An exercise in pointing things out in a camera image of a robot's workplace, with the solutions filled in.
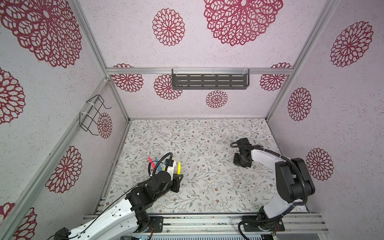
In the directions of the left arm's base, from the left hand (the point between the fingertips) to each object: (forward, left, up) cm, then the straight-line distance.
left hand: (181, 178), depth 76 cm
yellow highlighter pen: (+3, +1, +6) cm, 7 cm away
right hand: (+16, -35, -11) cm, 40 cm away
